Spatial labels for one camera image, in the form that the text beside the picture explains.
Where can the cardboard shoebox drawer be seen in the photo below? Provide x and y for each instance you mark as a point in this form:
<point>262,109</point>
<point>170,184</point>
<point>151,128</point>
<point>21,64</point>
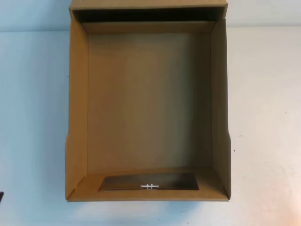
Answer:
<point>148,101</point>

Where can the silver drawer handle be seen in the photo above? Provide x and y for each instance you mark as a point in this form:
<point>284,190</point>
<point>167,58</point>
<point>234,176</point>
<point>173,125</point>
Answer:
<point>149,186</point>

